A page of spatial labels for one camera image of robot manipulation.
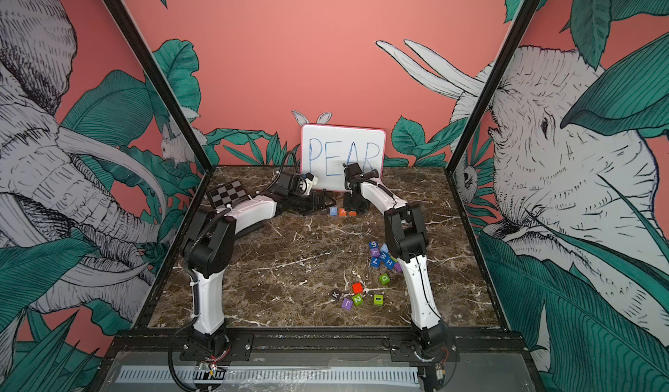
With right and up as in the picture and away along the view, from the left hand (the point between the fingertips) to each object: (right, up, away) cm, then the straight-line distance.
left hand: (330, 201), depth 94 cm
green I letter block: (+16, -31, -13) cm, 37 cm away
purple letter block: (+6, -32, -13) cm, 35 cm away
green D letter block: (+19, -26, -8) cm, 33 cm away
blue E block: (+1, -4, +9) cm, 10 cm away
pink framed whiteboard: (-2, +22, +10) cm, 24 cm away
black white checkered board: (-46, +2, +13) cm, 47 cm away
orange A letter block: (+5, -5, +10) cm, 12 cm away
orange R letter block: (+9, -6, +10) cm, 14 cm away
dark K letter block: (+3, -30, -11) cm, 32 cm away
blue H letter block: (+21, -22, -4) cm, 31 cm away
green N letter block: (+10, -31, -13) cm, 35 cm away
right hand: (+7, -2, +10) cm, 12 cm away
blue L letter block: (+16, -21, -4) cm, 27 cm away
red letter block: (+10, -29, -9) cm, 32 cm away
